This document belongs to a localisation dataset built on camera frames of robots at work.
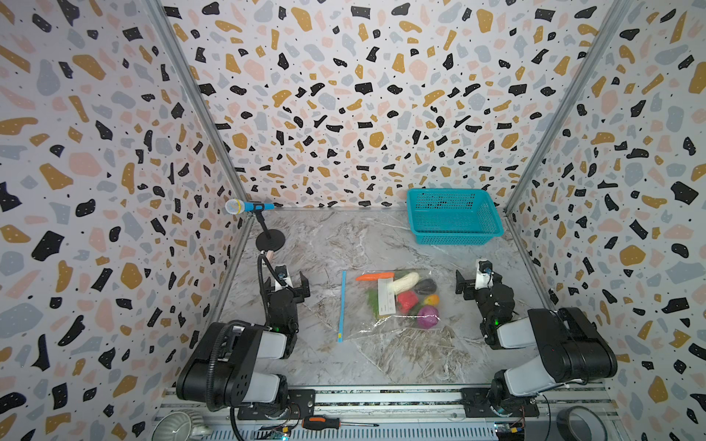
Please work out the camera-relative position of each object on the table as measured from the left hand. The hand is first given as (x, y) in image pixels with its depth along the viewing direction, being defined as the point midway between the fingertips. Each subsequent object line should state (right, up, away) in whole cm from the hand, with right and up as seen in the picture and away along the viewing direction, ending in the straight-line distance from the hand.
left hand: (284, 272), depth 87 cm
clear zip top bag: (+32, -9, -2) cm, 34 cm away
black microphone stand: (-13, +10, +22) cm, 28 cm away
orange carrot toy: (+29, -3, +10) cm, 31 cm away
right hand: (+61, +2, +3) cm, 61 cm away
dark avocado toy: (+46, -6, +5) cm, 46 cm away
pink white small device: (-11, +4, +18) cm, 22 cm away
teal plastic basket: (+64, +19, +34) cm, 75 cm away
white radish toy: (+38, -4, +5) cm, 39 cm away
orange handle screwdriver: (+17, -36, -18) cm, 44 cm away
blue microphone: (-15, +21, 0) cm, 26 cm away
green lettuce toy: (+28, -10, +5) cm, 30 cm away
